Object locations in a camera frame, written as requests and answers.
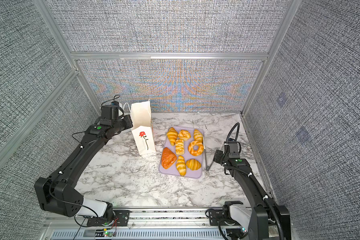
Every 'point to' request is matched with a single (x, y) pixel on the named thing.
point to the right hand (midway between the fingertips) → (221, 154)
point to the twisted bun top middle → (184, 134)
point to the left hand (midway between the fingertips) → (132, 119)
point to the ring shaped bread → (200, 148)
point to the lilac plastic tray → (172, 170)
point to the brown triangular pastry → (168, 158)
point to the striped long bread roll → (179, 146)
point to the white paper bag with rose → (140, 125)
